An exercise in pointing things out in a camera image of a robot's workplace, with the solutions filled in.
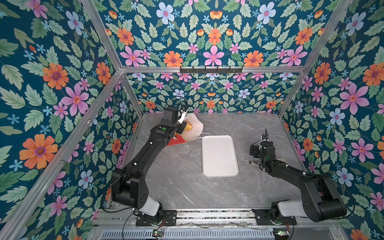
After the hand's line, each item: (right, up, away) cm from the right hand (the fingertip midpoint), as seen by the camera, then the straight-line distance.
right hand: (260, 145), depth 92 cm
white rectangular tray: (-25, -8, +4) cm, 27 cm away
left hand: (-48, +18, -10) cm, 52 cm away
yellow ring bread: (-45, +12, +7) cm, 47 cm away
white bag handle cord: (-38, +5, -4) cm, 39 cm away
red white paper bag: (-45, +7, +6) cm, 46 cm away
